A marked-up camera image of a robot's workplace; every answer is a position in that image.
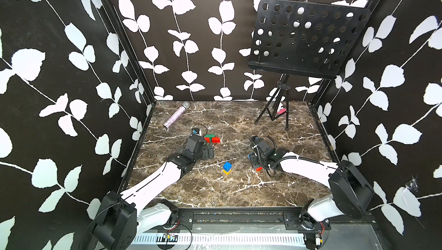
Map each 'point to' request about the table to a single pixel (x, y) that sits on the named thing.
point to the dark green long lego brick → (210, 136)
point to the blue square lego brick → (227, 166)
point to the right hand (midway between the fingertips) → (252, 155)
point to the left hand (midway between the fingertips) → (205, 144)
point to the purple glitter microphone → (185, 105)
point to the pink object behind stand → (281, 111)
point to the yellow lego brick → (227, 173)
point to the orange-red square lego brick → (208, 139)
